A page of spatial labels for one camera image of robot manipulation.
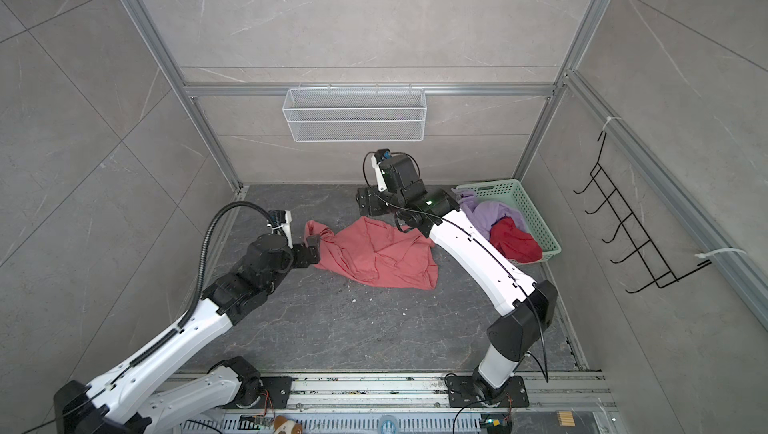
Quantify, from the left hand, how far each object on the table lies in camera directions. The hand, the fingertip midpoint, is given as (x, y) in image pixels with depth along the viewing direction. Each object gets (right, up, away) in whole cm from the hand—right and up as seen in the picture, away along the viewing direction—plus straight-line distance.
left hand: (304, 231), depth 76 cm
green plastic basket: (+69, +12, +39) cm, 80 cm away
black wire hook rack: (+78, -3, -12) cm, 79 cm away
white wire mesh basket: (+10, +38, +25) cm, 47 cm away
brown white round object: (-2, -44, -9) cm, 45 cm away
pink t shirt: (+17, -8, +22) cm, 29 cm away
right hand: (+17, +10, 0) cm, 20 cm away
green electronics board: (+48, -46, -6) cm, 66 cm away
